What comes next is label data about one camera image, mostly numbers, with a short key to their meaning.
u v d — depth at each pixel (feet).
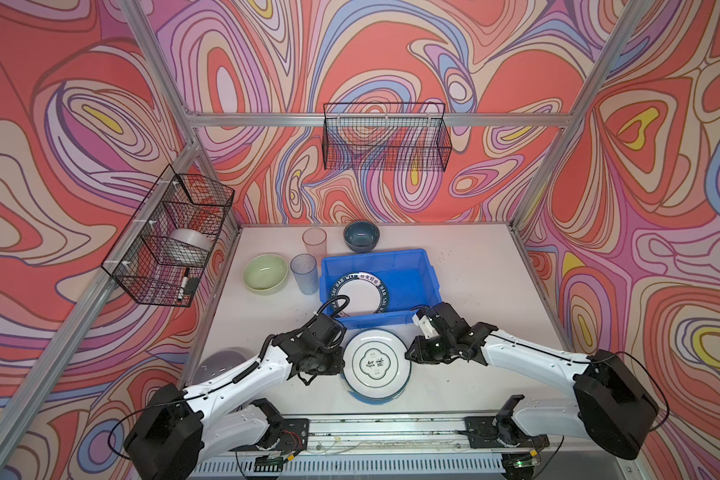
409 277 3.37
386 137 3.16
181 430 1.30
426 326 2.52
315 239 3.22
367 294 3.26
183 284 2.37
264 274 3.34
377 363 2.73
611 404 1.36
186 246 2.31
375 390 2.57
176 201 2.64
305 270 3.18
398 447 2.38
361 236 3.75
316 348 2.06
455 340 2.12
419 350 2.40
